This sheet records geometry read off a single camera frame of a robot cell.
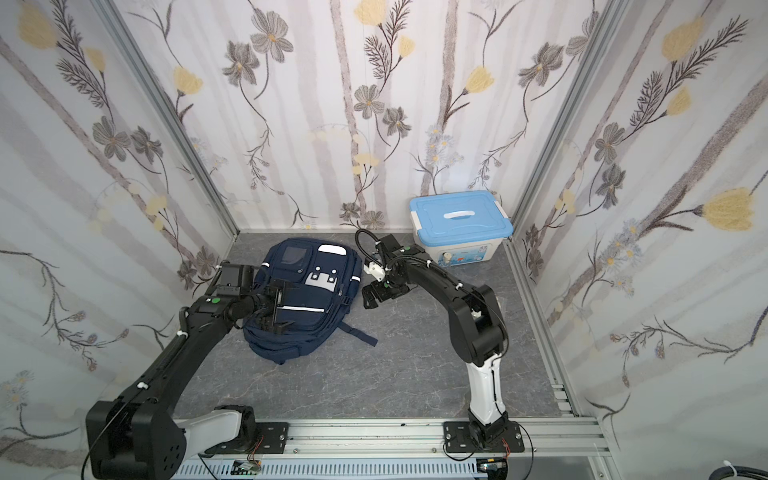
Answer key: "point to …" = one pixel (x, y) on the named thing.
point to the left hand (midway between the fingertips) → (302, 295)
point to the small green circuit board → (246, 467)
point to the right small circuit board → (491, 464)
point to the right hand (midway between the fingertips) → (383, 291)
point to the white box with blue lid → (461, 228)
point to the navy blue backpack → (318, 281)
